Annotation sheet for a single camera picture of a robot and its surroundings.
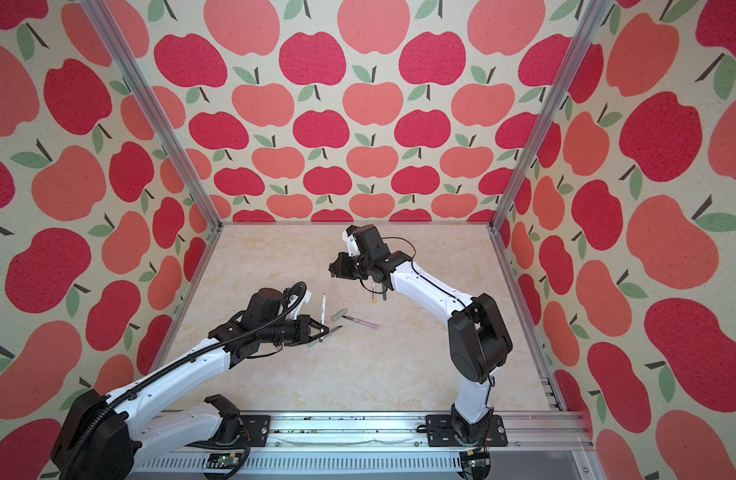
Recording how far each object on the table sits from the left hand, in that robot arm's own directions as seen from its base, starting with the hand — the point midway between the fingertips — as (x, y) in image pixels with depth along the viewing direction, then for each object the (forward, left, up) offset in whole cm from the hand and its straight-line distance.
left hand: (331, 335), depth 76 cm
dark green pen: (+6, -14, +11) cm, 19 cm away
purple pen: (+10, -8, -13) cm, 19 cm away
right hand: (+19, -1, +5) cm, 20 cm away
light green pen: (+1, +1, -1) cm, 2 cm away
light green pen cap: (+14, 0, -14) cm, 19 cm away
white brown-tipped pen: (+5, +3, +2) cm, 6 cm away
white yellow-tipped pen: (+6, -11, +10) cm, 16 cm away
